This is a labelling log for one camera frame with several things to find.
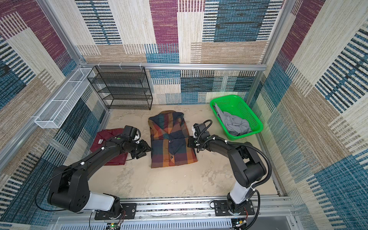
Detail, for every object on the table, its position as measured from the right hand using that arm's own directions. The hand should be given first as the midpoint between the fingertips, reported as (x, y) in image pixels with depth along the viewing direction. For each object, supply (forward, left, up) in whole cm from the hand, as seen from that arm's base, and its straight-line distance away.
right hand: (188, 144), depth 93 cm
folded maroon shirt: (+8, +58, -1) cm, 58 cm away
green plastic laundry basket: (+33, -41, -1) cm, 52 cm away
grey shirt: (+12, -33, +2) cm, 35 cm away
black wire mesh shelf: (+43, +48, +14) cm, 66 cm away
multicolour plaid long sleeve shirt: (+1, +12, +2) cm, 12 cm away
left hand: (-5, +23, +5) cm, 24 cm away
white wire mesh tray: (+3, +65, +30) cm, 72 cm away
